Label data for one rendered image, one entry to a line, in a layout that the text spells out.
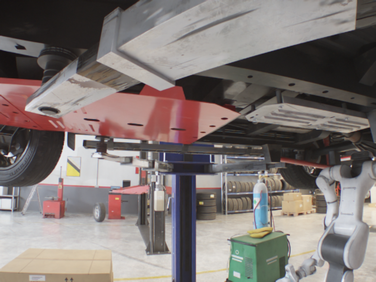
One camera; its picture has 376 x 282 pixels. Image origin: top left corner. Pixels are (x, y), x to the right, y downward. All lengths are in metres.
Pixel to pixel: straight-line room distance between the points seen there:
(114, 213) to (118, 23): 8.58
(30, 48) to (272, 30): 0.57
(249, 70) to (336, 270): 1.10
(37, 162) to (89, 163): 8.48
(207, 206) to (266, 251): 6.33
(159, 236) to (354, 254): 3.72
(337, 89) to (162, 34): 0.71
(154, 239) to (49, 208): 5.25
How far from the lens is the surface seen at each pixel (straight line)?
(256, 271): 2.39
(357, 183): 1.40
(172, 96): 0.75
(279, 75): 0.69
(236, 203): 10.27
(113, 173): 10.02
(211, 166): 2.42
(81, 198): 10.17
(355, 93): 0.94
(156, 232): 4.48
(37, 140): 1.69
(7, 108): 1.17
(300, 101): 0.91
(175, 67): 0.30
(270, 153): 1.81
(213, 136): 1.65
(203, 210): 8.64
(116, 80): 0.37
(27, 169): 1.74
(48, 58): 0.60
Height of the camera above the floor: 1.32
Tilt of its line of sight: 11 degrees up
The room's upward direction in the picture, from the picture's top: straight up
